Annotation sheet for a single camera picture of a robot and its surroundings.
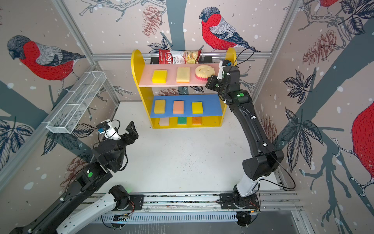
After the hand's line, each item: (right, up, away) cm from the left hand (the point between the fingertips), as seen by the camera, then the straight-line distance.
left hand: (125, 125), depth 65 cm
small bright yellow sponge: (+34, +9, +31) cm, 47 cm away
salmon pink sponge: (+22, +9, +29) cm, 37 cm away
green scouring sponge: (+23, 0, +40) cm, 46 cm away
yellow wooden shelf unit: (+46, +9, +33) cm, 57 cm away
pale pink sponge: (+10, -1, +39) cm, 40 cm away
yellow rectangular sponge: (+9, +10, +33) cm, 35 cm away
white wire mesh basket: (-34, +14, +17) cm, 40 cm away
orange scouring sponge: (+34, 0, +40) cm, 53 cm away
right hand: (+36, +23, +8) cm, 43 cm away
